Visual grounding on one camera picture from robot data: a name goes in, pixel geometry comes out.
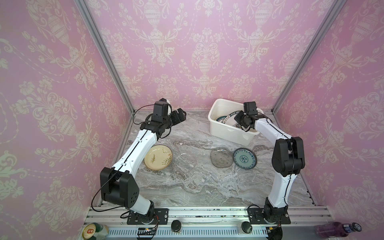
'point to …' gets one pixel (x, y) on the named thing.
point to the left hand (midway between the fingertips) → (181, 116)
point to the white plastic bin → (218, 108)
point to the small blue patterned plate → (245, 158)
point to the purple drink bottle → (336, 229)
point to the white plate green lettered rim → (229, 119)
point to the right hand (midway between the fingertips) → (236, 116)
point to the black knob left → (176, 225)
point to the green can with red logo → (95, 231)
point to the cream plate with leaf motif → (158, 157)
